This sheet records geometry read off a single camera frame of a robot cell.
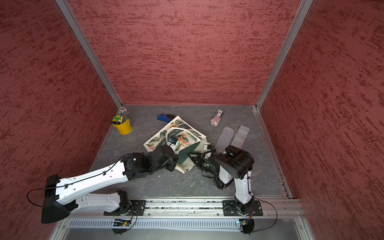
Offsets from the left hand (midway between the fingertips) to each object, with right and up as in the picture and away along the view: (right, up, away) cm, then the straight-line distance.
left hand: (175, 159), depth 73 cm
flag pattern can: (+26, +20, +37) cm, 50 cm away
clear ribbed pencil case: (+30, +6, +27) cm, 41 cm away
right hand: (+6, -3, +15) cm, 16 cm away
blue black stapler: (-12, +22, +35) cm, 43 cm away
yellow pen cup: (-39, +13, +27) cm, 49 cm away
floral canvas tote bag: (+2, +11, +8) cm, 14 cm away
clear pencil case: (+42, +7, +31) cm, 53 cm away
